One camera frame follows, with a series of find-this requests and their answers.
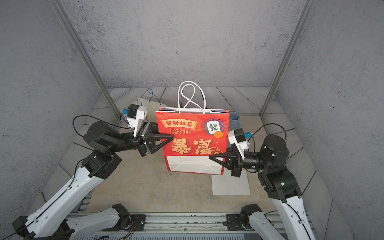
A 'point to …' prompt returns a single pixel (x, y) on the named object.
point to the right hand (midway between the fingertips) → (212, 159)
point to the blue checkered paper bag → (152, 106)
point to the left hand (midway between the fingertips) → (171, 139)
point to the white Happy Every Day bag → (227, 185)
